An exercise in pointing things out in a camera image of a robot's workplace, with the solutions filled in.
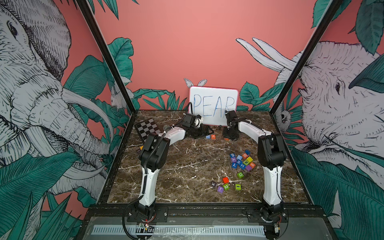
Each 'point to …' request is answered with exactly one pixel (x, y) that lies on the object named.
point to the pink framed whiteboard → (211, 103)
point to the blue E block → (208, 136)
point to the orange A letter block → (213, 137)
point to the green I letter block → (238, 187)
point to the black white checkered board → (147, 127)
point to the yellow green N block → (248, 161)
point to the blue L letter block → (234, 165)
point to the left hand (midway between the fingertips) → (210, 131)
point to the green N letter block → (226, 186)
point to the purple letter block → (220, 189)
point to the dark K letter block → (213, 183)
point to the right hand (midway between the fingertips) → (223, 133)
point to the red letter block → (225, 180)
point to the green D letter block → (240, 175)
